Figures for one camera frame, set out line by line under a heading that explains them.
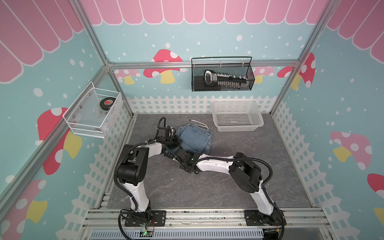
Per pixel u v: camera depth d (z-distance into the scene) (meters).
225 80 0.88
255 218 0.74
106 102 0.80
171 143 0.87
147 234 0.72
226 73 0.93
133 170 0.50
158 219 0.75
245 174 0.52
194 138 1.00
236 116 1.29
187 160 0.71
